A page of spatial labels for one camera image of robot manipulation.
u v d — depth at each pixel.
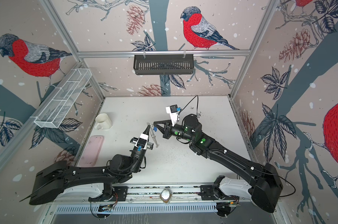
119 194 0.73
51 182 0.42
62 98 0.78
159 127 0.64
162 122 0.62
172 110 0.59
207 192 0.73
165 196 0.63
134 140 0.59
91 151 0.90
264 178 0.43
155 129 0.65
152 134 0.67
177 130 0.59
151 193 0.75
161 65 1.07
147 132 0.61
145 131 0.63
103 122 0.93
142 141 0.52
